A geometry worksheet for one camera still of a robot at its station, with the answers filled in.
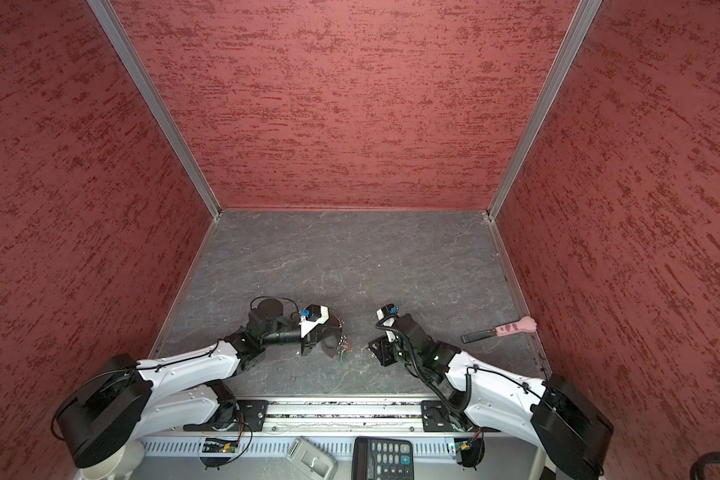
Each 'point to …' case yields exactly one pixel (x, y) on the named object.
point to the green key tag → (342, 355)
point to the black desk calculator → (382, 458)
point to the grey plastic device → (311, 461)
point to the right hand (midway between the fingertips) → (371, 352)
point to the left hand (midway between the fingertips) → (338, 331)
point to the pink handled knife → (528, 324)
